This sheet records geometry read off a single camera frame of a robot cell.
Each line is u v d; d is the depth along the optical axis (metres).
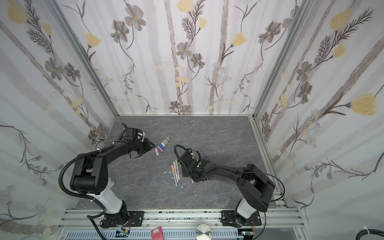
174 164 0.93
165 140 1.04
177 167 0.91
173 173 0.89
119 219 0.67
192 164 0.66
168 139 1.05
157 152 0.98
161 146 1.01
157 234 0.70
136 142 0.82
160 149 1.01
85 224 0.73
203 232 0.58
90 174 0.48
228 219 0.73
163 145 1.02
